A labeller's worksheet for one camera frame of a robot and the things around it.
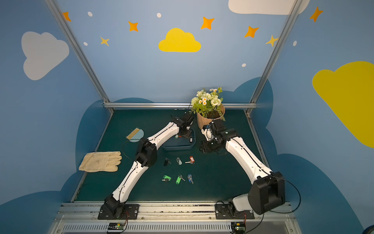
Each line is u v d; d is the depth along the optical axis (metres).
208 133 0.73
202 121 0.97
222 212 0.74
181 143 1.02
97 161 0.91
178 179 0.86
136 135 1.05
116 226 0.72
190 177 0.86
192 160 0.93
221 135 0.57
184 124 0.80
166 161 0.93
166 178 0.86
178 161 0.93
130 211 0.76
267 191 0.41
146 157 0.67
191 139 1.04
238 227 0.73
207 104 0.82
